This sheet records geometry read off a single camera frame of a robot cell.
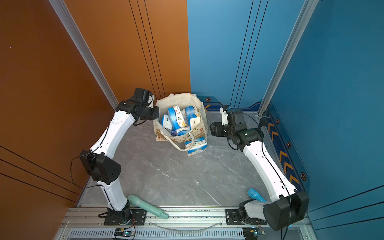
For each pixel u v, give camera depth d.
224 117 0.67
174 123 0.83
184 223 0.73
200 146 0.91
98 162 0.46
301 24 0.74
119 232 0.72
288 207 0.37
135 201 0.75
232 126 0.55
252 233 0.70
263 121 0.79
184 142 0.92
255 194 0.77
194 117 0.81
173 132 0.92
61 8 0.70
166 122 0.89
